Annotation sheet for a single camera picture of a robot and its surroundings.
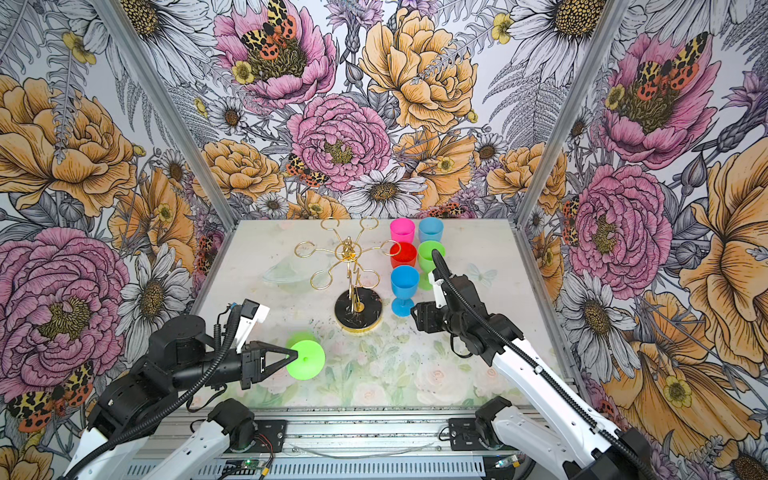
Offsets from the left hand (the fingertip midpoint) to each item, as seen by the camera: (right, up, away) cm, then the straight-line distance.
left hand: (294, 367), depth 59 cm
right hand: (+27, +5, +18) cm, 33 cm away
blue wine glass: (+23, +13, +29) cm, 39 cm away
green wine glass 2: (+3, +2, 0) cm, 4 cm away
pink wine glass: (+23, +29, +42) cm, 56 cm away
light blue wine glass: (+32, +30, +45) cm, 63 cm away
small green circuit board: (-15, -27, +12) cm, 33 cm away
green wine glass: (+29, +19, +32) cm, 48 cm away
